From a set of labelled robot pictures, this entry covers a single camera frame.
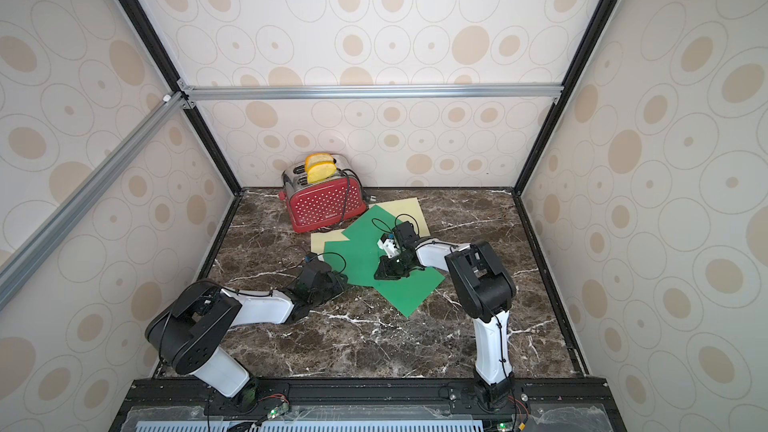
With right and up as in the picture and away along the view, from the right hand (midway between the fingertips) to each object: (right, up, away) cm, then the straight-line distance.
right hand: (375, 282), depth 95 cm
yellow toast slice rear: (-20, +41, +6) cm, 46 cm away
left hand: (-7, +2, -3) cm, 7 cm away
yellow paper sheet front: (-21, +12, +11) cm, 27 cm away
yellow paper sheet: (+11, +23, +19) cm, 32 cm away
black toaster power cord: (-3, +28, +18) cm, 33 cm away
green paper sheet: (+10, -3, -3) cm, 11 cm away
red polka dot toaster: (-19, +25, +5) cm, 32 cm away
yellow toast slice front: (-18, +36, +3) cm, 40 cm away
